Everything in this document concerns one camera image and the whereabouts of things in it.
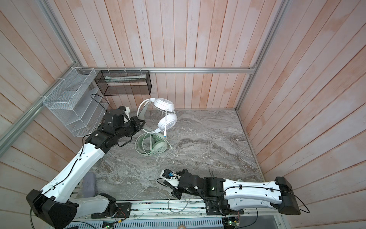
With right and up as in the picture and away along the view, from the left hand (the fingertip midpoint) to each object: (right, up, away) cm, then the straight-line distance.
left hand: (147, 124), depth 73 cm
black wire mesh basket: (-19, +27, +17) cm, 37 cm away
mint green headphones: (-2, -13, +19) cm, 23 cm away
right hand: (+10, -28, -6) cm, 30 cm away
